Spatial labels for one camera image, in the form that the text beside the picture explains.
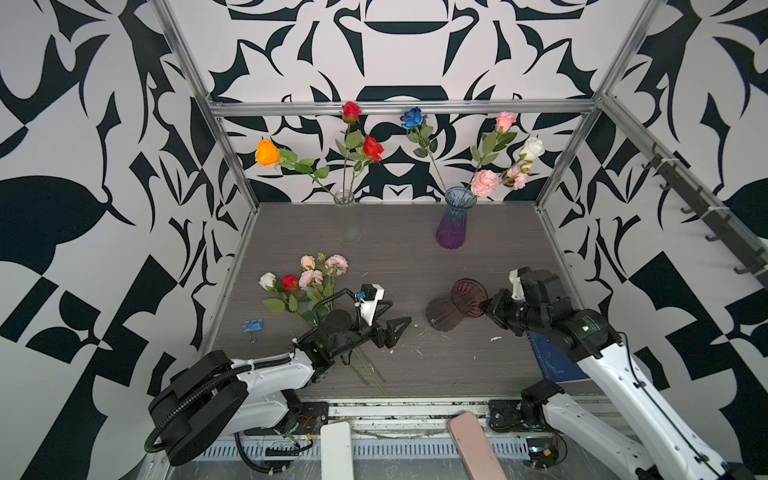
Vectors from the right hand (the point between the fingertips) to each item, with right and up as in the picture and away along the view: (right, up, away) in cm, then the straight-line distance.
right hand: (478, 302), depth 72 cm
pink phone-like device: (-1, -34, -5) cm, 34 cm away
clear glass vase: (-35, +20, +36) cm, 54 cm away
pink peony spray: (-42, 0, +22) cm, 48 cm away
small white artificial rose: (-59, +2, +22) cm, 63 cm away
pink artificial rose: (+9, +43, +15) cm, 46 cm away
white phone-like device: (-33, -32, -5) cm, 46 cm away
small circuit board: (+15, -35, -1) cm, 38 cm away
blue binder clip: (-60, -10, +15) cm, 63 cm away
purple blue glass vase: (+2, +19, +39) cm, 43 cm away
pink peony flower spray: (+4, +30, +9) cm, 32 cm away
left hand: (-18, -2, +4) cm, 18 cm away
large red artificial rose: (-26, +41, +19) cm, 52 cm away
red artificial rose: (-52, +1, +22) cm, 56 cm away
